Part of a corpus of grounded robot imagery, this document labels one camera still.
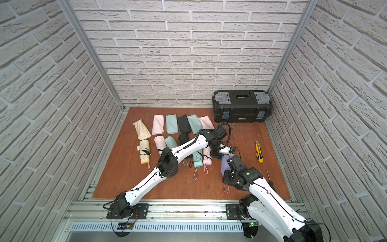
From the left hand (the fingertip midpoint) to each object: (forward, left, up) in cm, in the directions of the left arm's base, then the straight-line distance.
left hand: (223, 152), depth 94 cm
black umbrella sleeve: (+22, +27, +1) cm, 35 cm away
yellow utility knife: (-2, -22, +1) cm, 22 cm away
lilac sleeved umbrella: (-9, 0, +1) cm, 9 cm away
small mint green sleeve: (+23, +18, +1) cm, 29 cm away
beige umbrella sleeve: (+16, +56, 0) cm, 58 cm away
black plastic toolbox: (+27, -13, +16) cm, 34 cm away
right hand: (-18, 0, +2) cm, 18 cm away
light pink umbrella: (+6, +41, +2) cm, 42 cm away
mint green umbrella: (+6, +34, +2) cm, 35 cm away
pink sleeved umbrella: (+25, +10, 0) cm, 27 cm away
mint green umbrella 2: (-4, +17, +2) cm, 17 cm away
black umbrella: (+11, +26, 0) cm, 29 cm away
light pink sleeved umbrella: (+22, +45, 0) cm, 51 cm away
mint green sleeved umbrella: (+23, +36, 0) cm, 42 cm away
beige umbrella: (+1, +51, +2) cm, 51 cm away
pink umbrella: (-5, +11, +1) cm, 12 cm away
